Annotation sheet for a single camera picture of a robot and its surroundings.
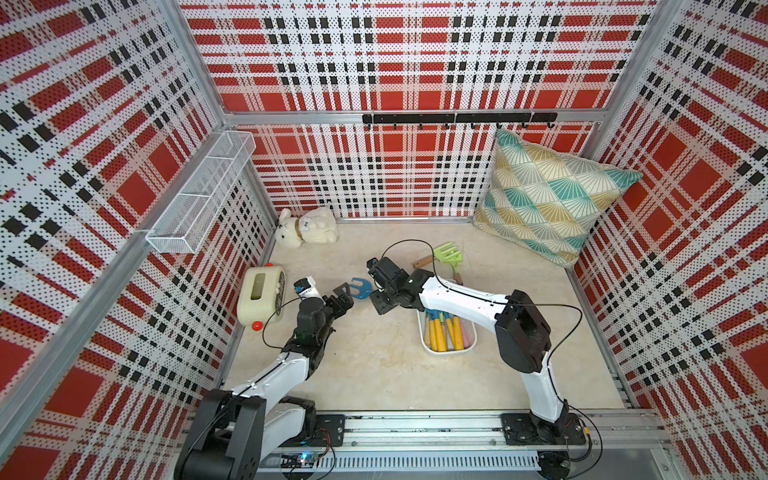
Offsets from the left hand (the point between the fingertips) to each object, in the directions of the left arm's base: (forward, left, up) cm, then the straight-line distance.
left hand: (343, 289), depth 88 cm
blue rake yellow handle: (-13, -34, -7) cm, 37 cm away
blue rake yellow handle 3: (-12, -29, -7) cm, 32 cm away
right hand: (-1, -13, -2) cm, 13 cm away
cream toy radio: (-2, +25, -1) cm, 25 cm away
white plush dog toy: (+26, +13, +1) cm, 29 cm away
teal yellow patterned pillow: (+23, -62, +15) cm, 68 cm away
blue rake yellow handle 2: (-6, -27, -6) cm, 28 cm away
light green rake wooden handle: (+20, -34, -9) cm, 40 cm away
